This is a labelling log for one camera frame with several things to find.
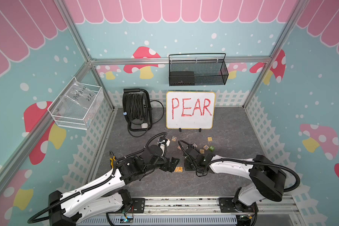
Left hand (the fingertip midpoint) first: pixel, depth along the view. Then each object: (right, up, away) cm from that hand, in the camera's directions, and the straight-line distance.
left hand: (171, 160), depth 72 cm
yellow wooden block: (+20, 0, +22) cm, 30 cm away
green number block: (+27, +2, +23) cm, 35 cm away
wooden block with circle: (+16, +4, +25) cm, 30 cm away
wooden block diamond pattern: (+23, +2, +23) cm, 33 cm away
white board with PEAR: (+13, +28, +28) cm, 42 cm away
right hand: (+8, -7, +15) cm, 19 cm away
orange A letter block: (+5, -9, +14) cm, 17 cm away
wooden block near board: (+1, +8, +28) cm, 29 cm away
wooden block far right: (+27, +7, +28) cm, 39 cm away
